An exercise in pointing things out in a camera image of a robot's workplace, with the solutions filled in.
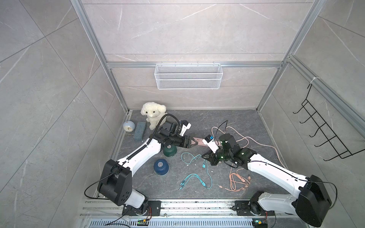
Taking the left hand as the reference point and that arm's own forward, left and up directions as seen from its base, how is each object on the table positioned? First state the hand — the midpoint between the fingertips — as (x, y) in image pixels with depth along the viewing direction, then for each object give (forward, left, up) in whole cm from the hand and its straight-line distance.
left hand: (195, 141), depth 79 cm
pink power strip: (-3, -2, +5) cm, 6 cm away
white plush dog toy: (+25, +26, -2) cm, 36 cm away
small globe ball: (+21, +46, -11) cm, 52 cm away
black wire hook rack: (-14, -62, +14) cm, 65 cm away
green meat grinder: (-1, +15, -9) cm, 18 cm away
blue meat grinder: (-11, +19, -8) cm, 24 cm away
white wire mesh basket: (+48, +4, +11) cm, 49 cm away
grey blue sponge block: (+20, +39, -15) cm, 46 cm away
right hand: (-7, -5, -4) cm, 9 cm away
